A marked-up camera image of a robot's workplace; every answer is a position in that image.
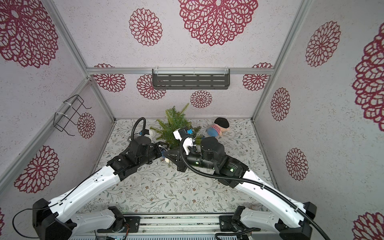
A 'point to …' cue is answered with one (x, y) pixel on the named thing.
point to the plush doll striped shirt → (216, 130)
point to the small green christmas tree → (174, 120)
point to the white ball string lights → (165, 159)
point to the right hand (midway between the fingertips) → (164, 154)
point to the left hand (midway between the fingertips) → (167, 146)
